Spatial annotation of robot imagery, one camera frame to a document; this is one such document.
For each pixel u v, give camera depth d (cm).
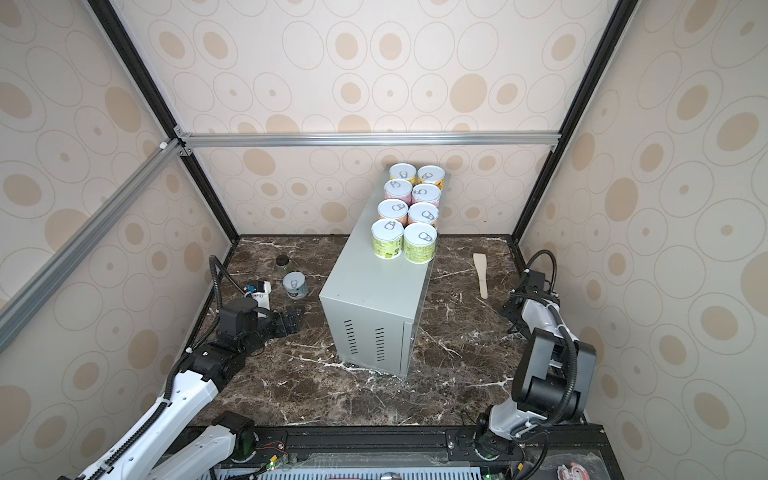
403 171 81
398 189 76
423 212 70
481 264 113
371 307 60
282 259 101
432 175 80
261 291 69
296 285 98
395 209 71
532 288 72
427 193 76
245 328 59
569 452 73
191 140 90
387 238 65
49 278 56
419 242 65
